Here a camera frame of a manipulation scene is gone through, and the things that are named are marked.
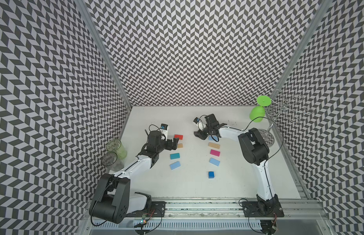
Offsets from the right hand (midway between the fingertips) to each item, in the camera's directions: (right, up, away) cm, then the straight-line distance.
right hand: (198, 133), depth 103 cm
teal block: (-15, -13, -12) cm, 24 cm away
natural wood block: (-12, -7, -7) cm, 16 cm away
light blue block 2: (+10, -2, -10) cm, 15 cm away
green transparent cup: (-52, -7, -13) cm, 54 cm away
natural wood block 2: (+10, -7, -7) cm, 14 cm away
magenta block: (+11, -12, -9) cm, 18 cm away
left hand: (-17, -1, -14) cm, 23 cm away
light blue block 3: (+10, -17, -12) cm, 23 cm away
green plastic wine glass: (+34, +15, -21) cm, 42 cm away
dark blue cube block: (+6, -22, -19) cm, 30 cm away
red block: (-12, -3, -1) cm, 13 cm away
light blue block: (-15, -18, -16) cm, 28 cm away
